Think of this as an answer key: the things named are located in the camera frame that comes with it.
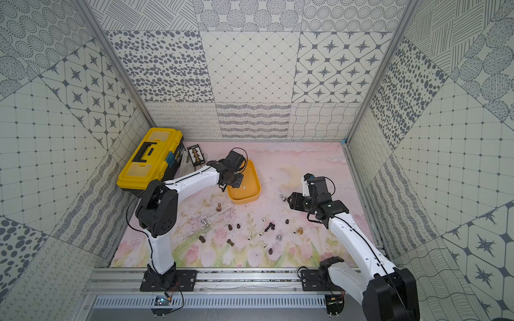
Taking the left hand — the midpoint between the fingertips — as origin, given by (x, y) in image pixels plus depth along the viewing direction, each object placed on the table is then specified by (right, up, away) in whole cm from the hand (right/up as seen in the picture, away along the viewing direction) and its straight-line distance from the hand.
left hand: (235, 175), depth 95 cm
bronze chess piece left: (-7, -15, -3) cm, 17 cm away
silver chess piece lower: (+20, -26, -12) cm, 35 cm away
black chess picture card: (-25, +10, +16) cm, 31 cm away
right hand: (+27, -10, -13) cm, 31 cm away
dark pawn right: (+24, -20, -7) cm, 32 cm away
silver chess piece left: (-13, -20, -7) cm, 25 cm away
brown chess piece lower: (-1, -27, -12) cm, 30 cm away
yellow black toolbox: (-36, +8, -5) cm, 37 cm away
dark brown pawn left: (-12, -26, -13) cm, 31 cm away
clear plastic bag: (-30, +5, +13) cm, 33 cm away
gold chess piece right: (+30, -24, -9) cm, 39 cm away
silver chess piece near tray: (+24, -11, 0) cm, 26 cm away
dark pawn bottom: (+17, -30, -15) cm, 37 cm away
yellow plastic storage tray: (+7, -7, +6) cm, 11 cm away
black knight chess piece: (+17, -22, -7) cm, 29 cm away
